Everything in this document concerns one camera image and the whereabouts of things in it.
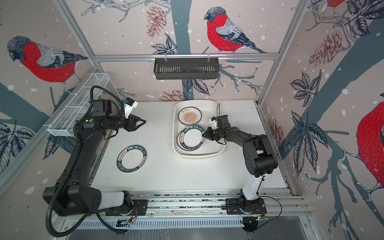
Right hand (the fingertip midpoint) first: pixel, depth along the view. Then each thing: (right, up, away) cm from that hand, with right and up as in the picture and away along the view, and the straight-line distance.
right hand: (202, 136), depth 94 cm
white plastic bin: (+6, +19, +21) cm, 29 cm away
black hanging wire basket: (-12, +48, +12) cm, 51 cm away
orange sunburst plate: (-9, +13, +16) cm, 23 cm away
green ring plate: (-8, -2, +3) cm, 9 cm away
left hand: (-33, +11, -21) cm, 40 cm away
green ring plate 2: (-44, -7, +1) cm, 45 cm away
